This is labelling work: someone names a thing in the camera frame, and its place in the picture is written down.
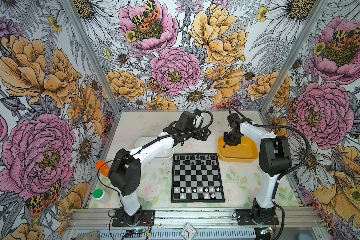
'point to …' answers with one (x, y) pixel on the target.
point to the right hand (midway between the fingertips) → (228, 147)
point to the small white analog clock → (188, 232)
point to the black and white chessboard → (196, 178)
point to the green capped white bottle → (101, 196)
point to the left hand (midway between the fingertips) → (202, 133)
